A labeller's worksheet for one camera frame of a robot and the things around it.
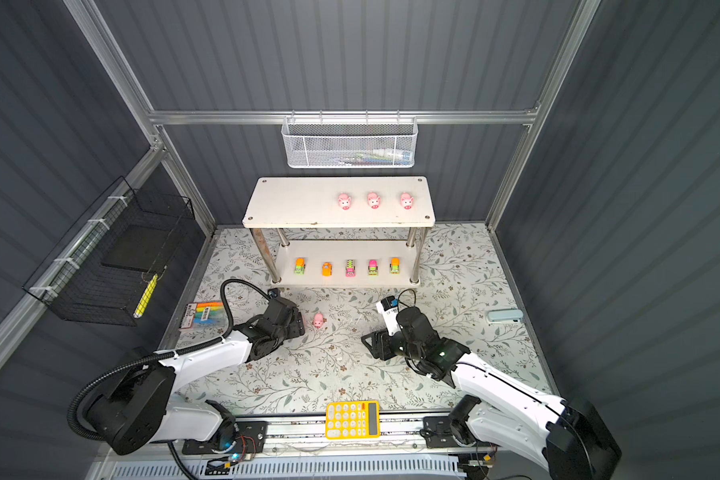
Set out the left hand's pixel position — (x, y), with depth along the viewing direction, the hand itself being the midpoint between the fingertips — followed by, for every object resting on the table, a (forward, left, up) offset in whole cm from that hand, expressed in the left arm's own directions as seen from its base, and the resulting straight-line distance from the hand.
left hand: (293, 321), depth 91 cm
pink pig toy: (+1, -7, -2) cm, 8 cm away
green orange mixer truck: (+18, -1, +5) cm, 18 cm away
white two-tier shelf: (+41, -14, -2) cm, 44 cm away
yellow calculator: (-28, -17, -2) cm, 33 cm away
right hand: (-11, -24, +8) cm, 27 cm away
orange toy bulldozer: (+15, -10, +6) cm, 19 cm away
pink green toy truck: (+15, -18, +6) cm, 24 cm away
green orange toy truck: (+16, -33, +5) cm, 37 cm away
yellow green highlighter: (-5, +29, +24) cm, 38 cm away
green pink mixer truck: (+16, -26, +5) cm, 31 cm away
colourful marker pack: (+6, +30, -1) cm, 30 cm away
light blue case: (-2, -68, +1) cm, 68 cm away
